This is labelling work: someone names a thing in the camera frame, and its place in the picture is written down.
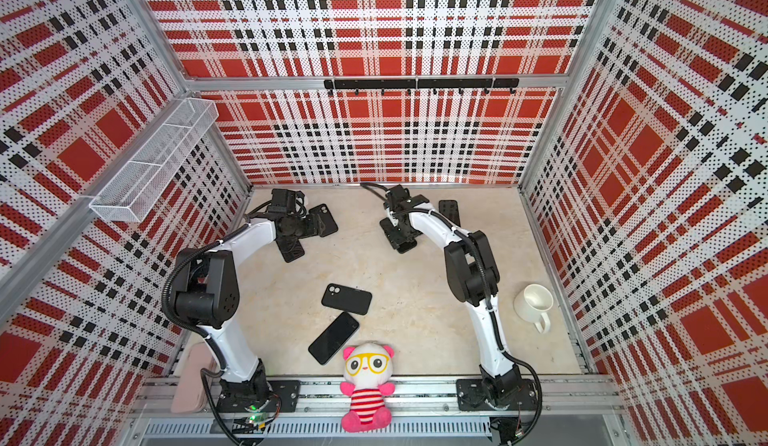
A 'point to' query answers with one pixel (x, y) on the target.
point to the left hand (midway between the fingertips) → (316, 231)
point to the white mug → (532, 304)
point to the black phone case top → (330, 224)
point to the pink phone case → (190, 394)
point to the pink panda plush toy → (367, 369)
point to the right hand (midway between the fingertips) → (406, 237)
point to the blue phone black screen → (333, 338)
